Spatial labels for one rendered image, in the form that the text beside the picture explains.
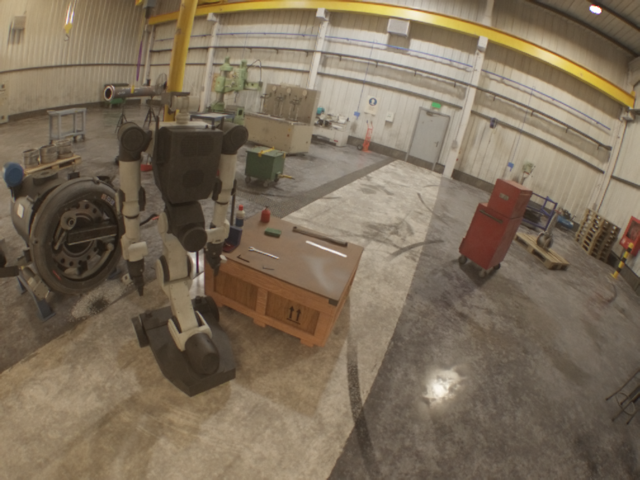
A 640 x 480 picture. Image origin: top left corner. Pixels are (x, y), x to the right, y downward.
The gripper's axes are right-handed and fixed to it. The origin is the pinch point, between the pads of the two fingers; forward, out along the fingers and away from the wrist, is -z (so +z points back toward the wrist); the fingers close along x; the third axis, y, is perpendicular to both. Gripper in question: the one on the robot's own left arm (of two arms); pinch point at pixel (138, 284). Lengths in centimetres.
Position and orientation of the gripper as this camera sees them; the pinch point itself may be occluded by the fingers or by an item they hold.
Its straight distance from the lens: 161.4
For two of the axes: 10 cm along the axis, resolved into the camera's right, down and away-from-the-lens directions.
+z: 3.3, -7.6, -5.6
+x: -6.1, -6.2, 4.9
